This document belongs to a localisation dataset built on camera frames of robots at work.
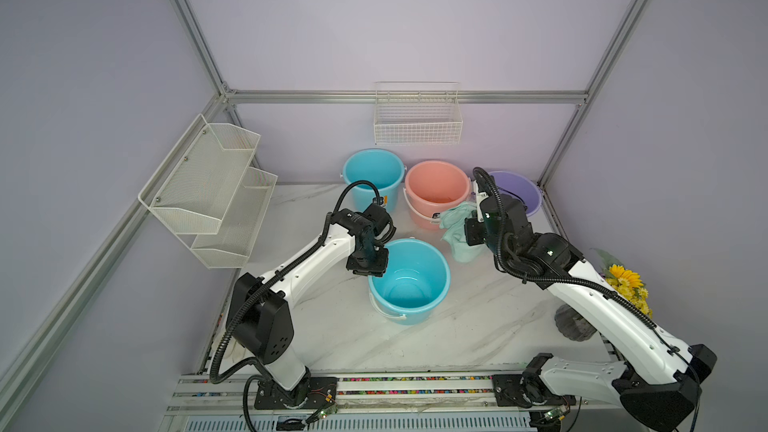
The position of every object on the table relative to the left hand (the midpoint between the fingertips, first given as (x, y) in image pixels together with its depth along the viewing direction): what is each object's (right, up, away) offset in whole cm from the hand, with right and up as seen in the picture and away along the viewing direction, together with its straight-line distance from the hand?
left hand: (374, 276), depth 81 cm
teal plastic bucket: (+1, +33, +20) cm, 39 cm away
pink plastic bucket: (+18, +26, +19) cm, 37 cm away
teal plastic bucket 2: (+12, -4, +10) cm, 16 cm away
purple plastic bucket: (+45, +27, +17) cm, 55 cm away
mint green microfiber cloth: (+20, +15, -7) cm, 26 cm away
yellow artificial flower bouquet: (+57, +2, -15) cm, 59 cm away
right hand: (+26, +16, -8) cm, 32 cm away
